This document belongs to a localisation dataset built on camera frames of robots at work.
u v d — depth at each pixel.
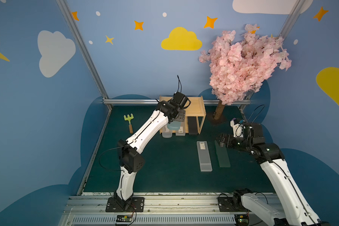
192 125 1.05
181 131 1.01
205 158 0.91
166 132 1.01
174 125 0.75
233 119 1.11
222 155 0.93
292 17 0.73
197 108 0.94
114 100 1.25
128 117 1.12
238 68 0.73
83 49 0.84
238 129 0.62
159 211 0.73
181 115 0.75
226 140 0.65
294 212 0.38
